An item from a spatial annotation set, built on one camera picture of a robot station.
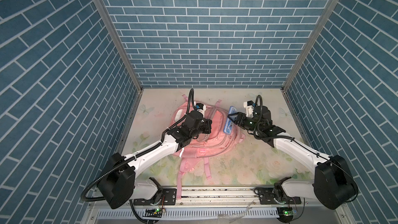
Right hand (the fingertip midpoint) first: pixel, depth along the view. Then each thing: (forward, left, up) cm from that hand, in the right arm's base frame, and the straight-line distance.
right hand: (226, 116), depth 82 cm
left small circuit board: (-43, +32, -21) cm, 58 cm away
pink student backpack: (-12, +5, -9) cm, 16 cm away
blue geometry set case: (-4, -2, -1) cm, 4 cm away
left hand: (-4, +7, -1) cm, 8 cm away
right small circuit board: (-38, -29, -20) cm, 52 cm away
